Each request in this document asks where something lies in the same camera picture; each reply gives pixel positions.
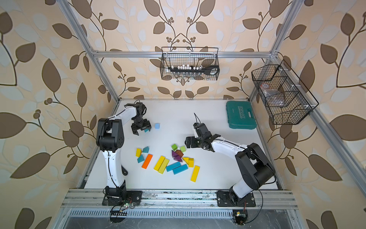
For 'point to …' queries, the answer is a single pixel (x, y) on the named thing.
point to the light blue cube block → (157, 126)
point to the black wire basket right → (296, 107)
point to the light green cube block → (183, 149)
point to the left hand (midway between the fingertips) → (146, 129)
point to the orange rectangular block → (147, 161)
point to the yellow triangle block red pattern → (138, 152)
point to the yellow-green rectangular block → (163, 166)
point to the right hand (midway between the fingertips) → (191, 141)
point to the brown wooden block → (179, 152)
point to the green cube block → (174, 147)
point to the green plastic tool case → (240, 115)
